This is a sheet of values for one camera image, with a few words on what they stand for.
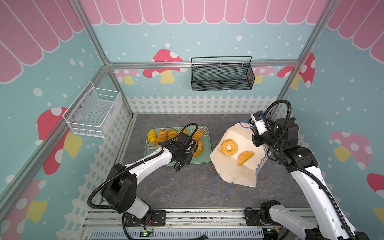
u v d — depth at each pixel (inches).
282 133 18.5
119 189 16.9
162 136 40.4
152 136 40.4
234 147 36.2
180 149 24.6
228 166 35.3
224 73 37.0
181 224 29.0
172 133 39.4
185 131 27.5
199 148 37.4
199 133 40.6
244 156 34.1
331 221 14.6
